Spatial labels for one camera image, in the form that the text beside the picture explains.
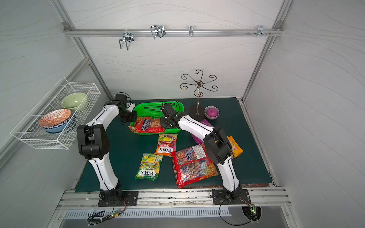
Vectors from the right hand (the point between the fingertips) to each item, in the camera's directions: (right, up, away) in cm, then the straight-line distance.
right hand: (163, 120), depth 92 cm
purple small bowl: (+34, +6, +13) cm, 37 cm away
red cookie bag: (-10, -3, -1) cm, 11 cm away
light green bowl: (-44, +11, -19) cm, 49 cm away
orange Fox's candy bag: (+2, -15, -1) cm, 16 cm away
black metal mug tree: (+23, +23, -5) cm, 33 cm away
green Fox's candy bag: (-6, -26, -10) cm, 29 cm away
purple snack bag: (+23, -13, -1) cm, 26 cm away
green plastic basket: (-11, +7, +17) cm, 22 cm away
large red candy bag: (+19, -25, -10) cm, 33 cm away
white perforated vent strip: (-5, -45, -21) cm, 50 cm away
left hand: (-19, +1, +5) cm, 20 cm away
